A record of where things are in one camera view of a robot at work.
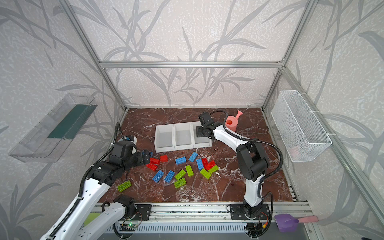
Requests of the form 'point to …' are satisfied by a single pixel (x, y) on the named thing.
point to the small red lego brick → (164, 158)
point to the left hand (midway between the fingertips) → (145, 150)
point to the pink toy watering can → (231, 121)
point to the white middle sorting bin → (183, 136)
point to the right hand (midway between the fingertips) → (202, 127)
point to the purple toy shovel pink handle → (286, 223)
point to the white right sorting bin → (199, 142)
